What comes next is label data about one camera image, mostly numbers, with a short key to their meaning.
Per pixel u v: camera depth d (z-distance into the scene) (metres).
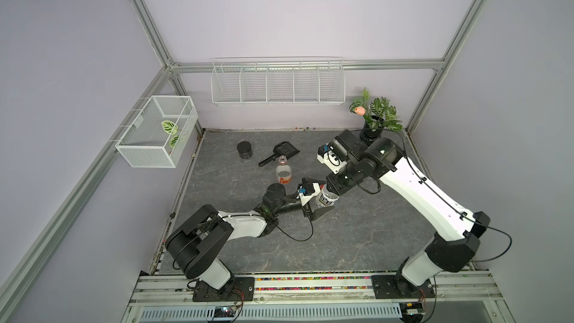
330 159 0.62
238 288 0.73
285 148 1.09
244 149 1.09
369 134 1.05
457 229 0.41
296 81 1.00
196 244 0.44
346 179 0.57
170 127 0.80
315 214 0.72
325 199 0.70
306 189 0.64
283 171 0.91
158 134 0.82
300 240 0.69
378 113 0.89
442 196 0.43
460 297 0.74
